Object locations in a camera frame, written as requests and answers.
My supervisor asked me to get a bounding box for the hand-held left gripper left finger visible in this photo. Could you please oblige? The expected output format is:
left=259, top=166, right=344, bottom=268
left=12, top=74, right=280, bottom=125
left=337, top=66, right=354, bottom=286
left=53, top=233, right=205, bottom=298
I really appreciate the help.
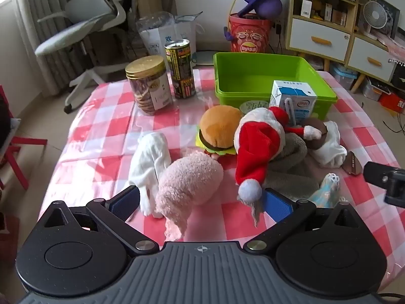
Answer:
left=38, top=185, right=159, bottom=259

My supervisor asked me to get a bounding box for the brown flat object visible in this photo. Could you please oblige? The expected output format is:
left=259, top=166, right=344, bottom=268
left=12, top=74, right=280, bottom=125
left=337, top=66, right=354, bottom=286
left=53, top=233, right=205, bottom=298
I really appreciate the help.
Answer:
left=343, top=152, right=363, bottom=175

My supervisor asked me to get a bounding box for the light blue patterned pouch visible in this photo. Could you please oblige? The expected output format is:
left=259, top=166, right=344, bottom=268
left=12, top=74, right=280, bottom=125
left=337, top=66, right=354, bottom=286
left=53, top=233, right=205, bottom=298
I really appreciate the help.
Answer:
left=308, top=173, right=349, bottom=208

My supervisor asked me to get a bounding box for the small white fan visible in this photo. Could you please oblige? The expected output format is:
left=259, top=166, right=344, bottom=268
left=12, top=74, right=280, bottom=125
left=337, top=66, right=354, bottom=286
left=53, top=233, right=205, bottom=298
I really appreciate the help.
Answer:
left=362, top=1, right=389, bottom=35

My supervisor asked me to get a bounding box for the pink patterned cloth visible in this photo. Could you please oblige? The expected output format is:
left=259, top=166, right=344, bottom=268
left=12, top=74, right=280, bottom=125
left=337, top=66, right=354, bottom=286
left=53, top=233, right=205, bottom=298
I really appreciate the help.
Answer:
left=367, top=32, right=405, bottom=65

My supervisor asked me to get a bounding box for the white paper bag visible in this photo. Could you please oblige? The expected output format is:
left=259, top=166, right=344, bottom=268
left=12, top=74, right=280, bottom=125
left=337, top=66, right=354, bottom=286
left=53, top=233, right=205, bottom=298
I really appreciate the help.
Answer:
left=139, top=14, right=197, bottom=63

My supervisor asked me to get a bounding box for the clear storage box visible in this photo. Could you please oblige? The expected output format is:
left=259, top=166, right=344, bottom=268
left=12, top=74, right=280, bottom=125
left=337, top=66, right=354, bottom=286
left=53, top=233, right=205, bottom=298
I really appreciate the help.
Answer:
left=329, top=63, right=358, bottom=91

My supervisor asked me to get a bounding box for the white radiator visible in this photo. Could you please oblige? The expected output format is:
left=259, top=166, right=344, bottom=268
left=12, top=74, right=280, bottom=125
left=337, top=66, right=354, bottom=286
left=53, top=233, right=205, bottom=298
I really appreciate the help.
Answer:
left=13, top=0, right=73, bottom=96

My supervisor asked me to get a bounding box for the cookie jar with gold lid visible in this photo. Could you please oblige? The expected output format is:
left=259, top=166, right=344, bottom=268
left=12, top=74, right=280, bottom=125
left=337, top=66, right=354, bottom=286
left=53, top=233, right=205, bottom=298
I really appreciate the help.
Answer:
left=125, top=55, right=174, bottom=116

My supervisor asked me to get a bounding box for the red santa hat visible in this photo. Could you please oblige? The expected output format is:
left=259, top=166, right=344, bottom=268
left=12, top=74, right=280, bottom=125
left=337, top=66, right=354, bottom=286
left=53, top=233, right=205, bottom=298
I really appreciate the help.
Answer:
left=234, top=107, right=321, bottom=201

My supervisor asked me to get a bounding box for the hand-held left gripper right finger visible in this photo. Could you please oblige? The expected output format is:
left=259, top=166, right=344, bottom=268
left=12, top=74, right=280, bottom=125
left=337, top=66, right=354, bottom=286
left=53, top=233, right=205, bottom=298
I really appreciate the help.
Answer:
left=244, top=188, right=365, bottom=256

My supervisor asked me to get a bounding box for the grey office chair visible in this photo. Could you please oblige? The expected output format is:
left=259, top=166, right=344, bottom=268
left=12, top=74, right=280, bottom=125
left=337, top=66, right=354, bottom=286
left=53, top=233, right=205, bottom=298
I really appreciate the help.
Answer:
left=34, top=0, right=135, bottom=115

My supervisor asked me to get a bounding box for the white blue milk carton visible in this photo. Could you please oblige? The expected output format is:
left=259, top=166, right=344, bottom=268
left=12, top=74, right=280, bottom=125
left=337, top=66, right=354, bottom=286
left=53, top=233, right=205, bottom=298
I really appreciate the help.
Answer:
left=269, top=80, right=318, bottom=125

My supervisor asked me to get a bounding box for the long white cloth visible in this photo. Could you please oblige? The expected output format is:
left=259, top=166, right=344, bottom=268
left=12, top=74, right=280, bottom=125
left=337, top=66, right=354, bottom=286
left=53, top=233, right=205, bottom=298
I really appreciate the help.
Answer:
left=128, top=132, right=172, bottom=217

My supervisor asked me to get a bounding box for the green plastic bin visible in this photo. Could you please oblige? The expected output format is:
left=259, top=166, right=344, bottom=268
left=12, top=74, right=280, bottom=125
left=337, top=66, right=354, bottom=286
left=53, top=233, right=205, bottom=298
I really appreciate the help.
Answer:
left=213, top=51, right=338, bottom=117

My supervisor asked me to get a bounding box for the clear plastic bag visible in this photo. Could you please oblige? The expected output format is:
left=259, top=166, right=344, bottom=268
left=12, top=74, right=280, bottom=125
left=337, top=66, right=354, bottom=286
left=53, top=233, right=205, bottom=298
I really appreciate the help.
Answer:
left=136, top=10, right=176, bottom=34

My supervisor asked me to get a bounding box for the wooden shelf cabinet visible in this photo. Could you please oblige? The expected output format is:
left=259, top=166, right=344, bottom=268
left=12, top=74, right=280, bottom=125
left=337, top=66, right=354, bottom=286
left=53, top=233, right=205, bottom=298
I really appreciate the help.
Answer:
left=285, top=0, right=399, bottom=84

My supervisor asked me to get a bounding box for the red box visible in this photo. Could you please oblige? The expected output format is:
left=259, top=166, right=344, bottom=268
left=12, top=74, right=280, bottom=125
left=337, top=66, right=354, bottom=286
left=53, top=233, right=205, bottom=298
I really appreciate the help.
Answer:
left=378, top=92, right=405, bottom=115

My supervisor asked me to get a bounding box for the brown round disc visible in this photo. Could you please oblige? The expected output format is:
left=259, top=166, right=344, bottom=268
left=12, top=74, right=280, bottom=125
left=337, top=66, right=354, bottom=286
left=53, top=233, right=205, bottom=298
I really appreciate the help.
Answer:
left=302, top=117, right=329, bottom=149

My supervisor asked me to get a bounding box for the red stool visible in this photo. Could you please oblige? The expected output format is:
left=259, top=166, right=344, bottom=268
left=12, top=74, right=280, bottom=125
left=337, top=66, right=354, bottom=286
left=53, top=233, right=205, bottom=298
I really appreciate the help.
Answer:
left=0, top=85, right=48, bottom=191

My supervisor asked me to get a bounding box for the burger plush toy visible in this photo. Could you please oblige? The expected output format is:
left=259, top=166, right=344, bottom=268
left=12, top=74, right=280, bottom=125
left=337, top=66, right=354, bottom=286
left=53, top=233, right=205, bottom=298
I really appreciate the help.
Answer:
left=196, top=105, right=244, bottom=157

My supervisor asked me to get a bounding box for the pink fluffy plush toy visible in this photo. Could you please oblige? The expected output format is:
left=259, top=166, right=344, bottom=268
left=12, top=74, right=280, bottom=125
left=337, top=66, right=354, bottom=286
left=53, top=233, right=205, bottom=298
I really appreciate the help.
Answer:
left=155, top=150, right=225, bottom=241

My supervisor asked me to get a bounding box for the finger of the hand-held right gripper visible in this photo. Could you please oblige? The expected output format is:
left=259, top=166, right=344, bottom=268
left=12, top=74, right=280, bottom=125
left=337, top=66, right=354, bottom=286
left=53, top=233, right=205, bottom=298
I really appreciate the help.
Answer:
left=363, top=161, right=405, bottom=210

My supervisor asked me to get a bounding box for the pink checked tablecloth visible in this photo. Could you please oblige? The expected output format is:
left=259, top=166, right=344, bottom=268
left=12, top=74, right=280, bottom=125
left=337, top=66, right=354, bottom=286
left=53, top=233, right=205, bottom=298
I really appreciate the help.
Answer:
left=38, top=66, right=405, bottom=292

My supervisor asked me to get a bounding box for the tall black yellow can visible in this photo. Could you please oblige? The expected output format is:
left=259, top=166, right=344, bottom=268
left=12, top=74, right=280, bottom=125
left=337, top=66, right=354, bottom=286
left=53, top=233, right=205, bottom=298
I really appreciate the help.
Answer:
left=165, top=39, right=197, bottom=100

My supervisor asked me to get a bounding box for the red bucket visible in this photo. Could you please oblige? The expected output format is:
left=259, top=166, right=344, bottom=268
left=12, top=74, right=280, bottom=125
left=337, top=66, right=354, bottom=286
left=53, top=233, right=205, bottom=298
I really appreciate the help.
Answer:
left=224, top=0, right=273, bottom=54

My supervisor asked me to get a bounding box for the black picture frame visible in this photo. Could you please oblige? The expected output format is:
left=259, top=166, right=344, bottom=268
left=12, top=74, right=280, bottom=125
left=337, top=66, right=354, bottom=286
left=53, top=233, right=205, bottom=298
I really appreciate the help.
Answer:
left=375, top=0, right=401, bottom=39

